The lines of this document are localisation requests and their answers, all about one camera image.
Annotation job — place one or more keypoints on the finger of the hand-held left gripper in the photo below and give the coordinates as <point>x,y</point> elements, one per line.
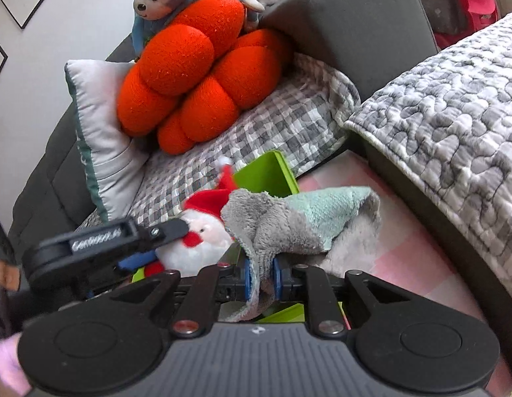
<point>169,231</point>
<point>134,262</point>

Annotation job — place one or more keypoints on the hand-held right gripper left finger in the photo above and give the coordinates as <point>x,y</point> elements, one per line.
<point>248,281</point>

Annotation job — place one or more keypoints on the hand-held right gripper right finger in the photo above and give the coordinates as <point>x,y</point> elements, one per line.
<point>277,281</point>

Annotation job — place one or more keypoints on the santa plush toy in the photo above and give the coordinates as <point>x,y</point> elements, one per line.
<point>202,231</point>

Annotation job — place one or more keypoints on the grey and green towel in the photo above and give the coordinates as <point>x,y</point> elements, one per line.
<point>280,223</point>

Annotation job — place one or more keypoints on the green plastic tray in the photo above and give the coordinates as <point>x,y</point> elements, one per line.
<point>264,173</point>

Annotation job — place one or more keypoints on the green and white pillow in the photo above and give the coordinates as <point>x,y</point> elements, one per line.
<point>102,132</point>

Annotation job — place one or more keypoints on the pink cloth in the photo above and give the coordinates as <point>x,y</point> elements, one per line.
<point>5,359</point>

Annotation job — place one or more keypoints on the pink checked tablecloth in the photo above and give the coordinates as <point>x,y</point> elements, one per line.
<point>404,256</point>

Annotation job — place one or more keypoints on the grey checked blanket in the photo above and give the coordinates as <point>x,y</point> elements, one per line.
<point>280,124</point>

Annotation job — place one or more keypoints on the orange pumpkin cushion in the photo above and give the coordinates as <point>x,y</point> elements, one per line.
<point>189,62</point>

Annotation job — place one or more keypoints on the grey quilted blanket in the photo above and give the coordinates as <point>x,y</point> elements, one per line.
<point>446,111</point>

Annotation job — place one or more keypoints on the grey sofa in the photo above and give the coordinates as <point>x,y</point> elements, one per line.
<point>355,29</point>

